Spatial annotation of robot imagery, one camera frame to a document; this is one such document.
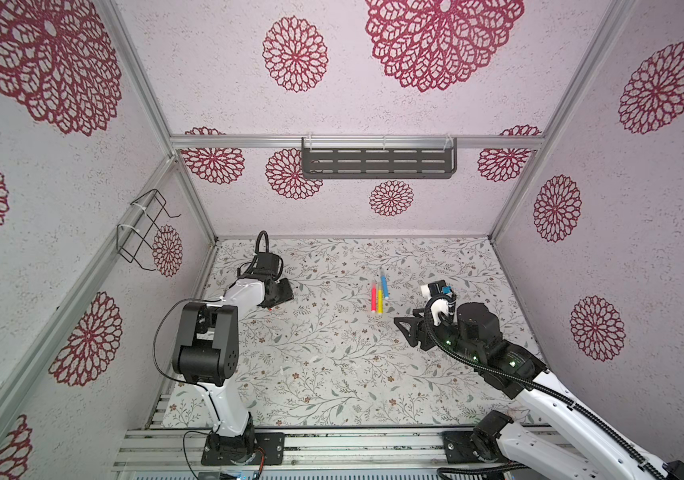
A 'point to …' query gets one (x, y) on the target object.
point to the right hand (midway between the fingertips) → (405, 312)
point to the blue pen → (385, 287)
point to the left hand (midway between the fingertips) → (284, 299)
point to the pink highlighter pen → (373, 297)
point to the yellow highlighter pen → (380, 302)
